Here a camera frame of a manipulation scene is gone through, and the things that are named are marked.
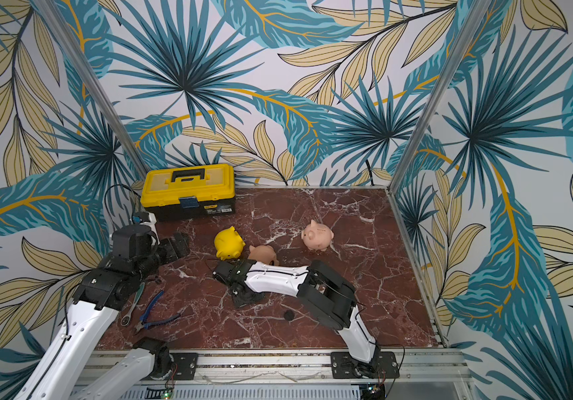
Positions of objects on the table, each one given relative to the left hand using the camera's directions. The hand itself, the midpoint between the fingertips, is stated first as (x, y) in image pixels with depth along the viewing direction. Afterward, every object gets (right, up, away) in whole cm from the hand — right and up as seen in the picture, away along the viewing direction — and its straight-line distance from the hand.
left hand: (175, 245), depth 72 cm
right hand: (+18, -21, +15) cm, 31 cm away
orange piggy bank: (+24, -5, +17) cm, 29 cm away
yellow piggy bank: (+10, -2, +20) cm, 23 cm away
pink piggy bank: (+43, 0, +21) cm, 48 cm away
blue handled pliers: (-14, -27, +8) cm, 31 cm away
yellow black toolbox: (-7, +18, +27) cm, 33 cm away
